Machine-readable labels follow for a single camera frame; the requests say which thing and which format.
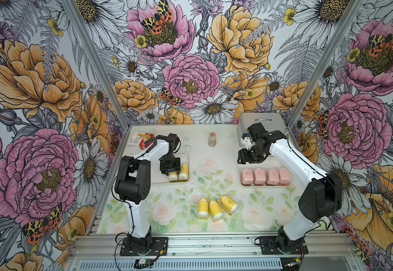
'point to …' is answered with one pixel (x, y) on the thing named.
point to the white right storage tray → (261, 165)
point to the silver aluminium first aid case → (270, 121)
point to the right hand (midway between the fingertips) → (244, 164)
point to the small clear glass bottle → (212, 139)
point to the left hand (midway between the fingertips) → (172, 176)
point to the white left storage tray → (158, 177)
